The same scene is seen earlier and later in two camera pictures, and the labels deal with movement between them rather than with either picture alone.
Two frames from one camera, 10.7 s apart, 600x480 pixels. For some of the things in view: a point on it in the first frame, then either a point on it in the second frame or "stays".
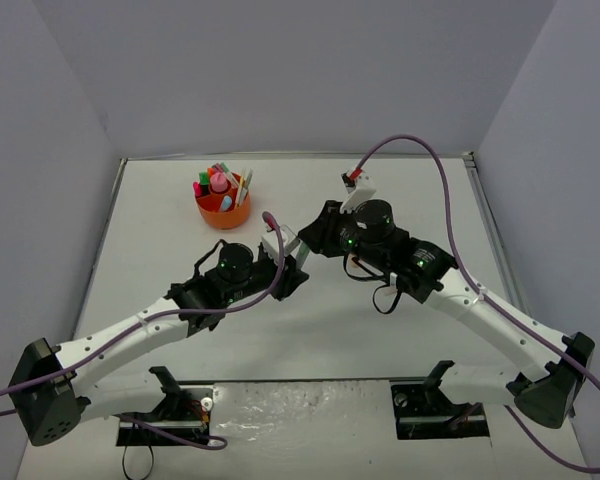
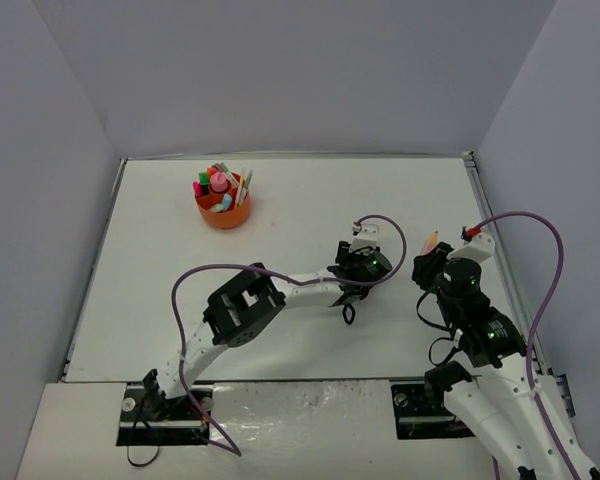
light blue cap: [227, 202] stays
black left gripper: [288, 281] → [344, 253]
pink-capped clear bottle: [219, 183] stays
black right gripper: [321, 232] → [428, 265]
